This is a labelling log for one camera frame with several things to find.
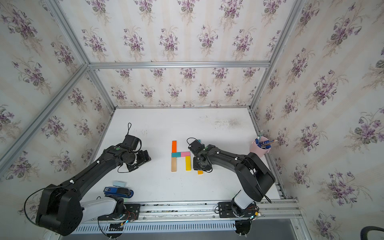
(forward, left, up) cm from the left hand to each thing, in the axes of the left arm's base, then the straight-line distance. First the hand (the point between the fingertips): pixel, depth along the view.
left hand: (147, 162), depth 83 cm
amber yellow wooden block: (-4, -30, -6) cm, 31 cm away
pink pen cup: (+8, -63, +2) cm, 64 cm away
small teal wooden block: (+8, -16, -6) cm, 19 cm away
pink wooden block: (+8, -20, -5) cm, 22 cm away
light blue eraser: (-10, +15, -4) cm, 18 cm away
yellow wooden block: (+2, -23, -6) cm, 24 cm away
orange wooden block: (+14, -13, -6) cm, 20 cm away
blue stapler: (-14, +12, -5) cm, 19 cm away
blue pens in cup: (+10, -69, +4) cm, 69 cm away
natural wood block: (+2, -14, -6) cm, 16 cm away
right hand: (-1, -31, -5) cm, 31 cm away
